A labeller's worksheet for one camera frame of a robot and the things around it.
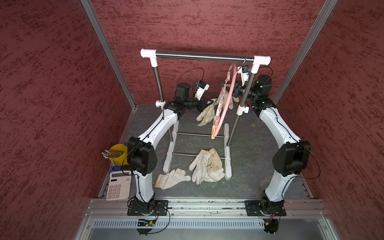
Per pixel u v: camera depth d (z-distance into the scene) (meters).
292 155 0.48
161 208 0.74
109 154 0.75
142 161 0.49
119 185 0.79
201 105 0.73
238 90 0.67
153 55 0.49
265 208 0.66
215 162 0.86
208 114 0.83
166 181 0.81
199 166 0.85
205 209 0.76
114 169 0.83
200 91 0.71
